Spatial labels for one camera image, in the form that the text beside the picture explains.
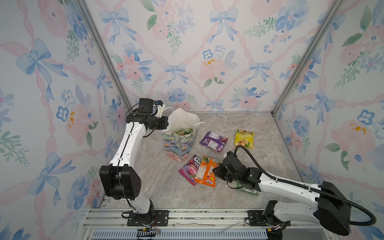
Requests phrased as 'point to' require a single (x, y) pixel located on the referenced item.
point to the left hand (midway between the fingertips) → (168, 122)
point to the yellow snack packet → (244, 138)
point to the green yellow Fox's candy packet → (184, 131)
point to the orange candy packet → (204, 173)
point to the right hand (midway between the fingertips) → (211, 170)
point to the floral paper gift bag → (181, 135)
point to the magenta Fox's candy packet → (189, 171)
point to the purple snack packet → (214, 141)
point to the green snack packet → (248, 191)
